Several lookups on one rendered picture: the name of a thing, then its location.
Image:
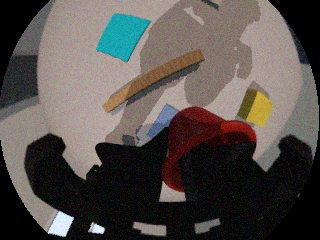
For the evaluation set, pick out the tan flat bar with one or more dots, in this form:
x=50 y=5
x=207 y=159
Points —
x=150 y=78

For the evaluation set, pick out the white flat tile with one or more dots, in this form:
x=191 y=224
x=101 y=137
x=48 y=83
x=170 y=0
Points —
x=215 y=2

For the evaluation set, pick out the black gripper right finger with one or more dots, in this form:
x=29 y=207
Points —
x=198 y=163

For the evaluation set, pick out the yellow rectangular block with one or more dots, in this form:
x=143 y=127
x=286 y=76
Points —
x=255 y=108

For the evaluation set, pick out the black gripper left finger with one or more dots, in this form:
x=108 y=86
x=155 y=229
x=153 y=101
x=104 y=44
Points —
x=148 y=158

